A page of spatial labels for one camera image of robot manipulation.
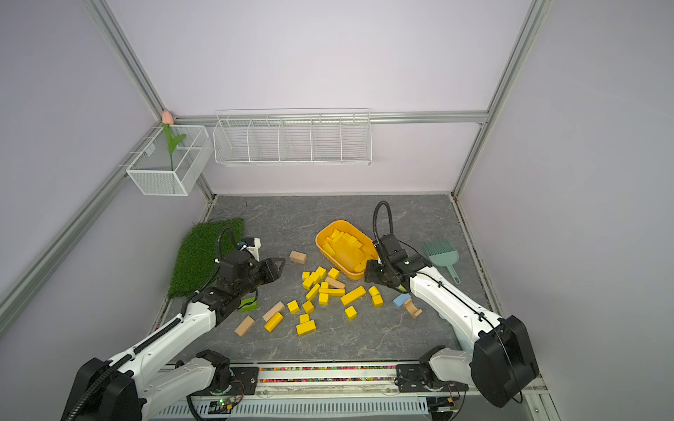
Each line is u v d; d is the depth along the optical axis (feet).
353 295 2.93
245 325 2.75
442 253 3.25
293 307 2.80
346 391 2.42
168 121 2.93
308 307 2.82
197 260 3.17
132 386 1.34
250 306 2.39
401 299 2.89
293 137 3.18
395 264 1.94
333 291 2.95
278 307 2.85
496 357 1.30
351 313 2.77
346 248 3.35
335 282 3.03
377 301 2.84
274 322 2.73
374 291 2.92
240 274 2.08
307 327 2.68
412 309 2.84
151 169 2.68
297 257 3.22
